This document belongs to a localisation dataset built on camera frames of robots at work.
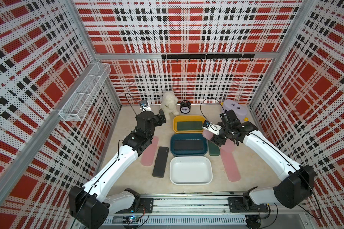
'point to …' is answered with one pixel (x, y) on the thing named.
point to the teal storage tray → (180, 137)
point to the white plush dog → (168, 105)
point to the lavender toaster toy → (240, 109)
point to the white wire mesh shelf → (79, 102)
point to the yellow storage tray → (184, 118)
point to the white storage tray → (193, 170)
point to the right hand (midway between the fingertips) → (217, 133)
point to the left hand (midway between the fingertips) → (156, 111)
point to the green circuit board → (132, 220)
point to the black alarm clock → (185, 107)
